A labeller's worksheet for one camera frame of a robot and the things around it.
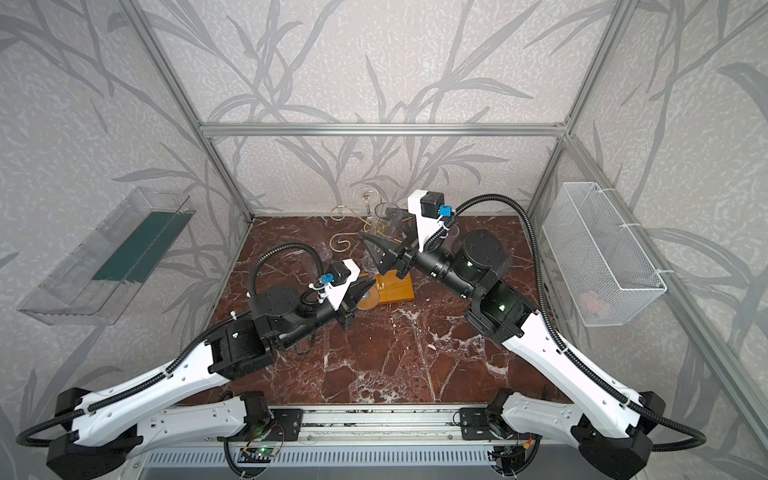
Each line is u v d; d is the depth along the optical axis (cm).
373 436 73
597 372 40
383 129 97
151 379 41
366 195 79
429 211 42
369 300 59
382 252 45
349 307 51
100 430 39
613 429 37
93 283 64
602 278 61
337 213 124
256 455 72
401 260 45
